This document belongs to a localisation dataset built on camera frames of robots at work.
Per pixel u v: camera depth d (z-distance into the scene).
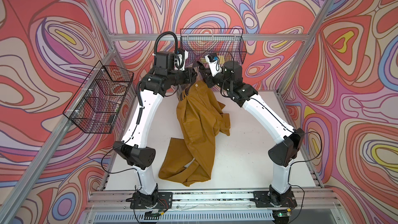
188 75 0.61
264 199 0.73
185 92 0.75
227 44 0.96
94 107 0.74
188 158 0.83
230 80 0.57
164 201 0.72
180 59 0.58
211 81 0.66
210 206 0.73
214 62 0.61
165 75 0.52
